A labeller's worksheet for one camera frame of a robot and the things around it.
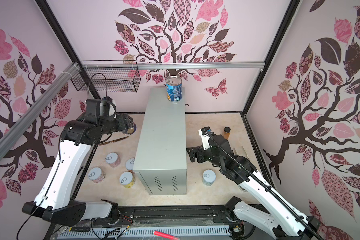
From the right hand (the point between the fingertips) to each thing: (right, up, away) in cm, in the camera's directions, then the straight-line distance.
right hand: (195, 145), depth 69 cm
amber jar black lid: (+23, +4, +29) cm, 37 cm away
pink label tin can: (-49, -11, +20) cm, 54 cm away
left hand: (-33, +10, -1) cm, 35 cm away
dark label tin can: (-30, +7, +1) cm, 31 cm away
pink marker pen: (-18, -42, 0) cm, 45 cm away
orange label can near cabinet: (-38, -14, +18) cm, 44 cm away
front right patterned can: (+8, -20, +13) cm, 25 cm away
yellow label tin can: (-37, -21, +13) cm, 44 cm away
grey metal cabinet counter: (-15, -3, -11) cm, 19 cm away
